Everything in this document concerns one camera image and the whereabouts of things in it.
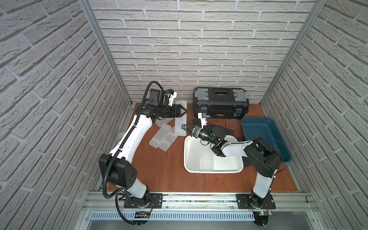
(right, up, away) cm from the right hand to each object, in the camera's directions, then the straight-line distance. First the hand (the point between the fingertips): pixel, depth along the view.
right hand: (184, 126), depth 77 cm
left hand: (0, +9, -1) cm, 9 cm away
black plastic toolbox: (+26, +15, +21) cm, 37 cm away
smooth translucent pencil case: (-13, +3, +13) cm, 19 cm away
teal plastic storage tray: (+50, -2, +26) cm, 57 cm away
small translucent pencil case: (-2, +3, -3) cm, 5 cm away
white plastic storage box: (+9, -21, +11) cm, 25 cm away
